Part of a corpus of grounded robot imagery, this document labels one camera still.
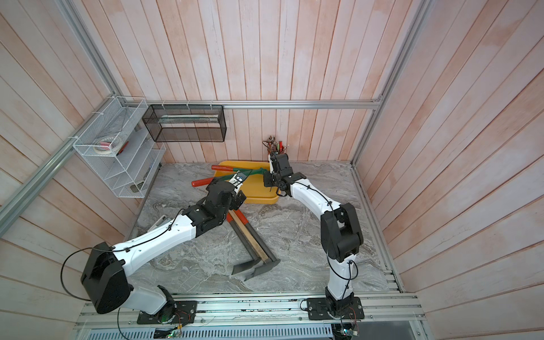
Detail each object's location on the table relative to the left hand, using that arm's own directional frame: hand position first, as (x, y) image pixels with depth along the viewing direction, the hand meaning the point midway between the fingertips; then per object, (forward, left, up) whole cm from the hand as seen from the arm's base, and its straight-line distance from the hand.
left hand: (228, 186), depth 82 cm
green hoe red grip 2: (+3, +8, 0) cm, 9 cm away
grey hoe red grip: (-22, -17, -20) cm, 35 cm away
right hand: (+12, -15, -6) cm, 20 cm away
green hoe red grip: (+25, +2, -16) cm, 30 cm away
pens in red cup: (+32, -18, -7) cm, 37 cm away
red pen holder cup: (+37, -23, -12) cm, 45 cm away
